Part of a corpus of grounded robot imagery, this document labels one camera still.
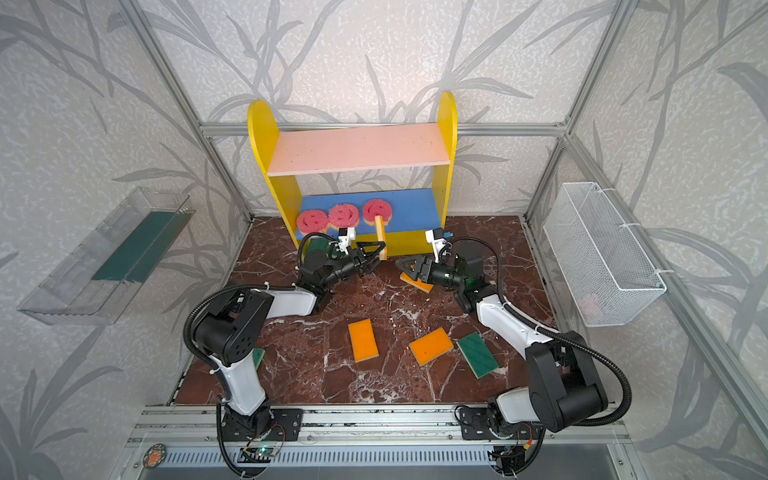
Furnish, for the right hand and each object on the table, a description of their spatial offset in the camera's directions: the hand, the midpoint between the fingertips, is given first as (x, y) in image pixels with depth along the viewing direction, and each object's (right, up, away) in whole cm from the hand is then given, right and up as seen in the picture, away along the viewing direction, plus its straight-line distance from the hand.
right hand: (401, 257), depth 79 cm
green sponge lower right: (+22, -28, +6) cm, 36 cm away
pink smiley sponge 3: (-8, +16, +20) cm, 27 cm away
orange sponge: (-6, +5, +2) cm, 8 cm away
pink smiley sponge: (-29, +11, +16) cm, 35 cm away
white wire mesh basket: (+43, -3, -17) cm, 46 cm away
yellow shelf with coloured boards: (-6, +27, +34) cm, 44 cm away
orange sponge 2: (+5, -10, +20) cm, 23 cm away
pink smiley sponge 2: (-19, +13, +19) cm, 30 cm away
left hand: (-4, +3, +2) cm, 5 cm away
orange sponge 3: (-12, -25, +9) cm, 29 cm away
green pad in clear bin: (-56, +1, -16) cm, 59 cm away
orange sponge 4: (+9, -26, +8) cm, 29 cm away
